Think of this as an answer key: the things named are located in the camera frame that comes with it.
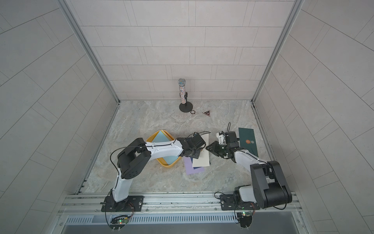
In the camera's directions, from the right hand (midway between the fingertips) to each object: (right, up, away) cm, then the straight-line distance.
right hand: (207, 147), depth 87 cm
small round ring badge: (-9, +22, +22) cm, 32 cm away
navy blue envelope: (-8, -10, -4) cm, 14 cm away
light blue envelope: (-28, +6, +2) cm, 29 cm away
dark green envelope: (+27, +3, +7) cm, 28 cm away
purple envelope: (-11, -11, -4) cm, 16 cm away
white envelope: (-2, -6, -4) cm, 8 cm away
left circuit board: (-42, -29, -21) cm, 55 cm away
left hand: (-5, -5, +5) cm, 8 cm away
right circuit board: (+16, -29, -19) cm, 38 cm away
